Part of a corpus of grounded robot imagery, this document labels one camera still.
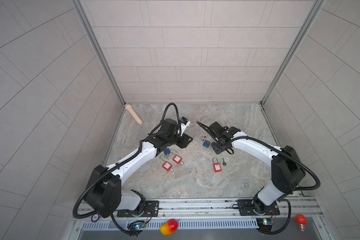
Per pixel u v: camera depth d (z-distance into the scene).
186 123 0.71
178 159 0.86
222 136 0.63
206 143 0.93
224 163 0.87
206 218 0.69
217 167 0.84
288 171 0.44
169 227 0.64
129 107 1.10
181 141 0.71
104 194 0.40
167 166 0.84
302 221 0.67
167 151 0.89
